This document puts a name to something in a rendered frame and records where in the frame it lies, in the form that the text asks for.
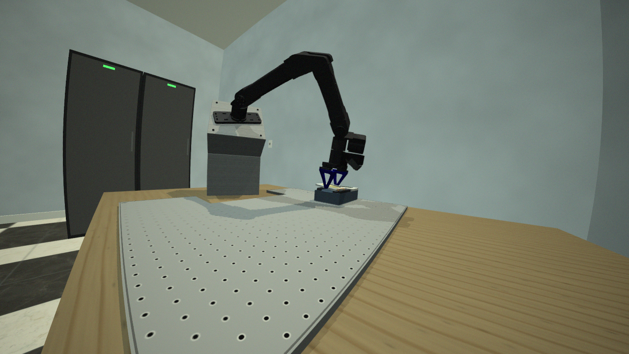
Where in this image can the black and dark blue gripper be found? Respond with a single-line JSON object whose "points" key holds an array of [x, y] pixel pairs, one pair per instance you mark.
{"points": [[327, 168]]}

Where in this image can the blue-grey dock with white console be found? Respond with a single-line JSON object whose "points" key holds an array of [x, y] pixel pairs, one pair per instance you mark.
{"points": [[336, 197]]}

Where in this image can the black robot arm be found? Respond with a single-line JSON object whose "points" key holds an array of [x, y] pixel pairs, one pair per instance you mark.
{"points": [[293, 67]]}

